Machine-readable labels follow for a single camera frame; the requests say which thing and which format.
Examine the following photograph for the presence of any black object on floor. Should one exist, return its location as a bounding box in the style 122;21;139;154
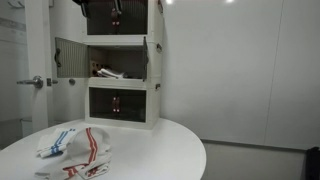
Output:
305;146;320;180

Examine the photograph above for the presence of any red striped white towel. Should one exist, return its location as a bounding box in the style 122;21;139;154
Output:
34;126;113;180

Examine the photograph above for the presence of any silver door latch plate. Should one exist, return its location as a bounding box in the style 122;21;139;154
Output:
46;77;59;87

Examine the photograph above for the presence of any silver lever door handle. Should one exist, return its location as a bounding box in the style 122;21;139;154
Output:
16;75;44;90

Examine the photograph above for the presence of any dark mesh cabinet door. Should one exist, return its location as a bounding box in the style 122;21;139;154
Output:
142;36;150;82

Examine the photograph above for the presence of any white cloth inside cabinet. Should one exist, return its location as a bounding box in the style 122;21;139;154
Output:
96;67;125;80

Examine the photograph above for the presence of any dark translucent cabinet door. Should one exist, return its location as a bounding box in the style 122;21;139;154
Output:
86;0;117;36
115;88;147;124
88;86;117;121
115;0;149;36

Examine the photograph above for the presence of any white room door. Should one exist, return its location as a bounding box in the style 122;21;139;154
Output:
24;0;55;134

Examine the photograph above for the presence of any blue striped white towel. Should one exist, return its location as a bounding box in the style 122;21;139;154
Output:
36;127;77;159

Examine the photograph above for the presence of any white stacked storage cabinet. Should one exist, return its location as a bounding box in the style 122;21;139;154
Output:
79;0;165;131

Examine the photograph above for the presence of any dark mesh door with handle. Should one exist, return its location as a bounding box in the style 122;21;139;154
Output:
54;36;90;80

